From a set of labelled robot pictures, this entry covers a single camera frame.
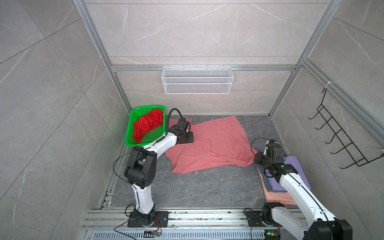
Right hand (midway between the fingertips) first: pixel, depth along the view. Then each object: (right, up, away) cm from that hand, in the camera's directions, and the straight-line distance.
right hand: (258, 153), depth 85 cm
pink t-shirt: (-20, +4, +19) cm, 28 cm away
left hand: (-40, +10, +10) cm, 42 cm away
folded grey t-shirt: (+3, -14, -3) cm, 15 cm away
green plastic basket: (-70, +9, +22) cm, 74 cm away
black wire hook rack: (+30, +2, -26) cm, 40 cm away
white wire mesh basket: (-37, +47, +15) cm, 62 cm away
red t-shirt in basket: (-68, +22, +27) cm, 77 cm away
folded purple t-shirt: (+21, -5, 0) cm, 22 cm away
